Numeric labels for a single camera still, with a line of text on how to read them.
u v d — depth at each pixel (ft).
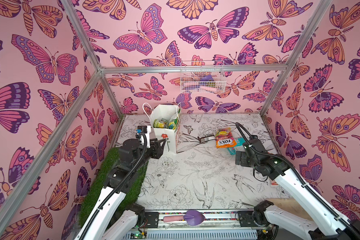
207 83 3.02
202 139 3.41
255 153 1.83
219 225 2.39
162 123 2.93
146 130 1.93
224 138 3.28
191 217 2.41
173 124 2.60
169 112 3.03
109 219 1.46
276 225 1.92
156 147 1.93
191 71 3.06
